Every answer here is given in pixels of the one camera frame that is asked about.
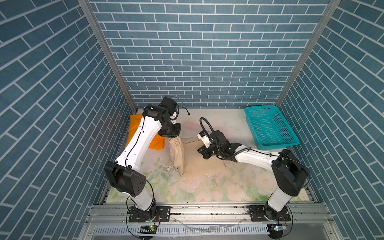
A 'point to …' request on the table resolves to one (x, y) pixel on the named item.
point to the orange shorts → (158, 142)
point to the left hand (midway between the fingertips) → (177, 134)
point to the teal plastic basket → (269, 128)
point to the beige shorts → (187, 159)
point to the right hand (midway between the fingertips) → (197, 148)
